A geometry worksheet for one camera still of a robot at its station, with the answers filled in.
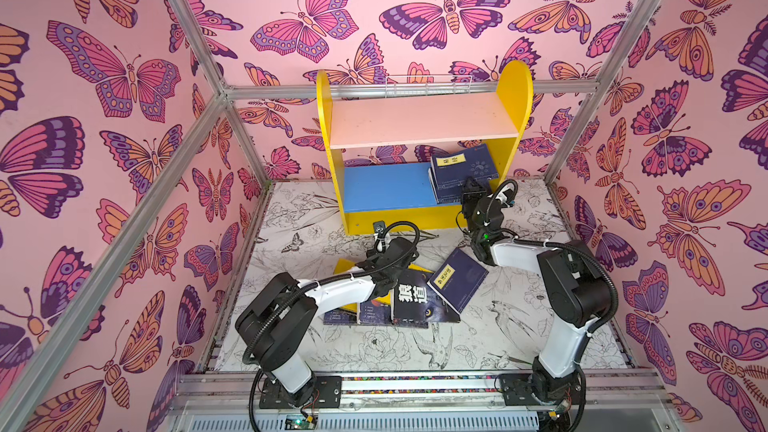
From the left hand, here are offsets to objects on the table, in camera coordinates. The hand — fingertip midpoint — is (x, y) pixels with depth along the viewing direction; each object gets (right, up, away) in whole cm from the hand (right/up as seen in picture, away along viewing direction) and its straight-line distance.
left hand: (397, 245), depth 90 cm
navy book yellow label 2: (+19, -11, +2) cm, 22 cm away
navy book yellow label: (+16, +23, +5) cm, 29 cm away
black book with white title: (+4, -15, -7) cm, 17 cm away
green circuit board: (-24, -41, -17) cm, 51 cm away
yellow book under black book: (-3, -13, -8) cm, 16 cm away
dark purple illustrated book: (-7, -17, -10) cm, 21 cm away
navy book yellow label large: (+13, +21, +3) cm, 25 cm away
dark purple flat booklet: (-18, -20, -4) cm, 27 cm away
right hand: (+20, +22, -2) cm, 30 cm away
